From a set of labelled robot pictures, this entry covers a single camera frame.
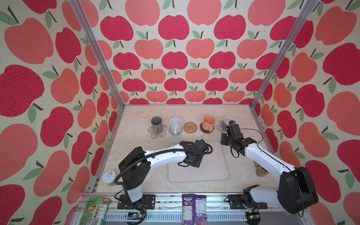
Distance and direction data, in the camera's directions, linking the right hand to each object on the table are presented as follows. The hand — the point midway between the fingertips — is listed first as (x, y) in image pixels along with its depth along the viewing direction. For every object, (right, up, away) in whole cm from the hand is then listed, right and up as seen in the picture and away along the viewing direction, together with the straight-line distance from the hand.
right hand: (226, 139), depth 88 cm
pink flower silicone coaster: (-48, 0, +13) cm, 50 cm away
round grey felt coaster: (-32, +3, +10) cm, 33 cm away
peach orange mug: (-9, +10, +14) cm, 19 cm away
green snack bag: (-74, -34, -18) cm, 83 cm away
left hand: (-20, -15, -7) cm, 26 cm away
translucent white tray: (-8, -17, -2) cm, 19 cm away
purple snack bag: (-23, -33, -18) cm, 44 cm away
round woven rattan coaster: (-22, +6, +19) cm, 30 cm away
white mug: (-34, +9, +18) cm, 39 cm away
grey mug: (-46, +10, +7) cm, 47 cm away
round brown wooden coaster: (-12, +4, +15) cm, 19 cm away
